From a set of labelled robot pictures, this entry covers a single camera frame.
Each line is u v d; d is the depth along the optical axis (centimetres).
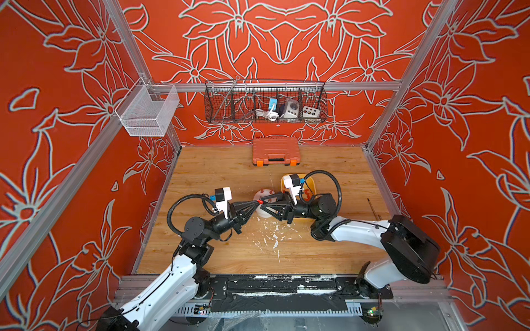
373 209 94
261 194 87
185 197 50
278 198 65
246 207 61
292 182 60
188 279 54
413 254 44
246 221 62
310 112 94
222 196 57
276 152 111
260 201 63
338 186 54
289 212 60
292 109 91
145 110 92
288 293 73
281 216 61
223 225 60
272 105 83
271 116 85
